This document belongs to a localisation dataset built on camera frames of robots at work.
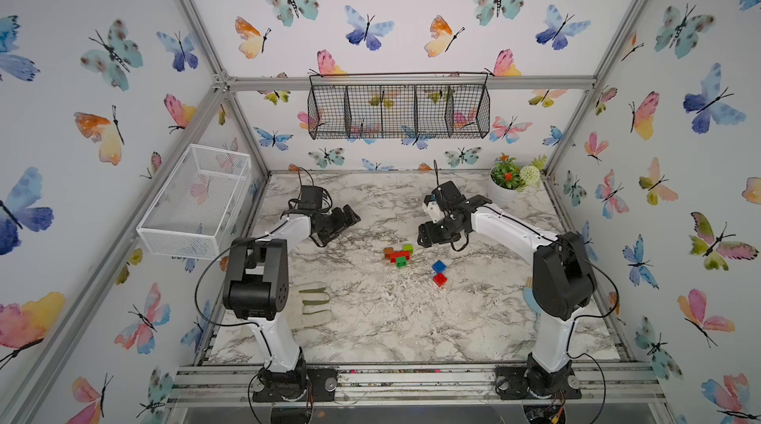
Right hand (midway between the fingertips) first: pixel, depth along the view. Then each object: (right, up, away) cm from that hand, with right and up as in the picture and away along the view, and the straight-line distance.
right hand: (428, 236), depth 91 cm
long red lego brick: (-9, -6, +4) cm, 12 cm away
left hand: (-23, +4, +6) cm, 25 cm away
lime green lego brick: (-6, -4, +6) cm, 9 cm away
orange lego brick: (-13, -6, +5) cm, 15 cm away
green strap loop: (-34, -16, -1) cm, 38 cm away
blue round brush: (+15, -8, -36) cm, 40 cm away
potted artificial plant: (+27, +18, +8) cm, 34 cm away
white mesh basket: (-67, +7, -9) cm, 68 cm away
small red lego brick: (+4, -13, 0) cm, 13 cm away
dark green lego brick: (-8, -8, +3) cm, 12 cm away
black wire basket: (-8, +42, +7) cm, 44 cm away
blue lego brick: (+4, -10, +2) cm, 11 cm away
